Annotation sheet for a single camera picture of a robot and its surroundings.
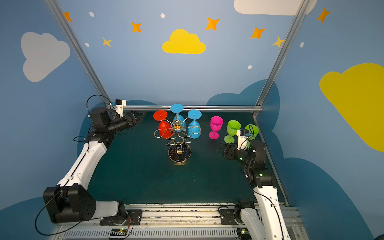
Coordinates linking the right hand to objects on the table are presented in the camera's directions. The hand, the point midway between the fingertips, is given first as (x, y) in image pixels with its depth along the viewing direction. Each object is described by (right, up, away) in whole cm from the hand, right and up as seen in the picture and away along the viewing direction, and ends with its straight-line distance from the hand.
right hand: (227, 142), depth 73 cm
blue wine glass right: (-17, +7, +15) cm, 23 cm away
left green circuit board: (-54, -45, 0) cm, 71 cm away
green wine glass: (+8, +7, +22) cm, 25 cm away
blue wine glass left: (-24, +10, +1) cm, 26 cm away
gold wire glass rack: (-27, -9, +25) cm, 38 cm away
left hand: (-43, +14, +2) cm, 45 cm away
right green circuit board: (+8, -46, 0) cm, 47 cm away
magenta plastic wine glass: (-2, +10, +24) cm, 26 cm away
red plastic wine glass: (-33, +7, +11) cm, 36 cm away
